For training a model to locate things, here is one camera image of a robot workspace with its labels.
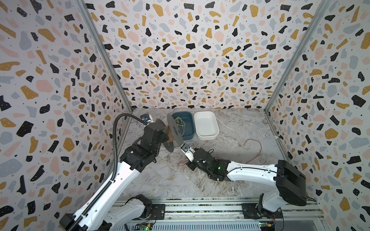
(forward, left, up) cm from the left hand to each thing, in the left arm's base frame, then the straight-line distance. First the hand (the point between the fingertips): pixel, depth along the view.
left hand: (161, 125), depth 69 cm
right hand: (-6, -10, -14) cm, 19 cm away
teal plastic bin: (+31, -10, -31) cm, 45 cm away
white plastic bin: (+27, -26, -34) cm, 51 cm away
